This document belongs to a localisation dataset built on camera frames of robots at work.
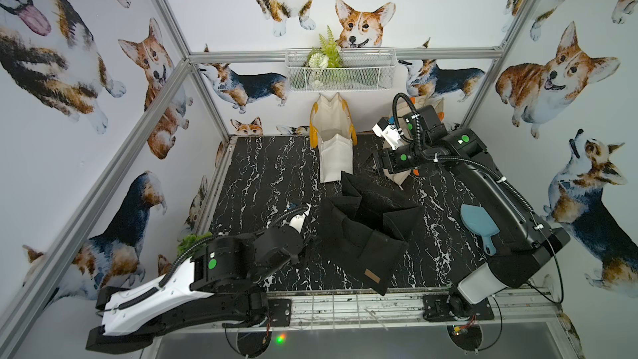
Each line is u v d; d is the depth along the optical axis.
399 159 0.59
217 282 0.39
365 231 0.61
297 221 0.54
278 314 0.73
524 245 0.42
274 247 0.41
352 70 0.92
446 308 0.73
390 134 0.63
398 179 1.03
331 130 1.20
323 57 0.82
